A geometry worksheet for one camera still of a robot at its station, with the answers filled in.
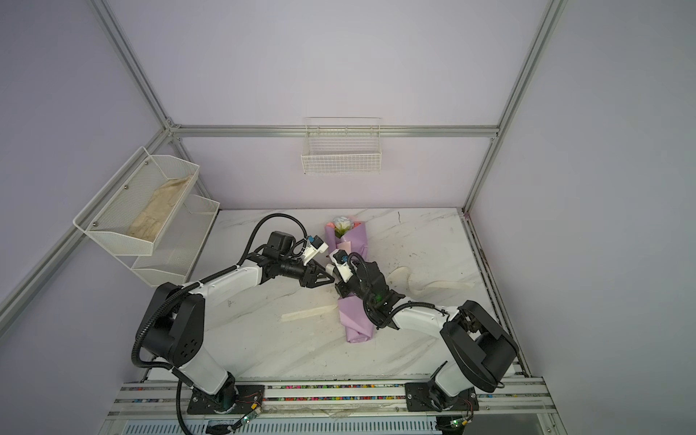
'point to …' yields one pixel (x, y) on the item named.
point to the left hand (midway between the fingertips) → (329, 278)
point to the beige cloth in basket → (146, 224)
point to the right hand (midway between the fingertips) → (331, 265)
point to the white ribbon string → (422, 287)
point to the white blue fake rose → (342, 225)
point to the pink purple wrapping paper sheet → (354, 313)
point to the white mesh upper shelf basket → (130, 212)
